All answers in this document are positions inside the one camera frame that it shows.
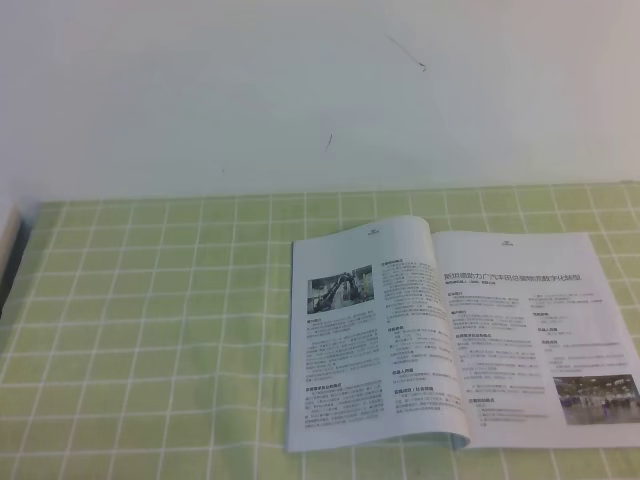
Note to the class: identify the white robotics magazine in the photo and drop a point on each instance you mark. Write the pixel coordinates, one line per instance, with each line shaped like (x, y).
(493, 340)

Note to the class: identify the beige object at table edge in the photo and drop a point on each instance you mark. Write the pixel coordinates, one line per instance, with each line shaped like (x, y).
(12, 241)

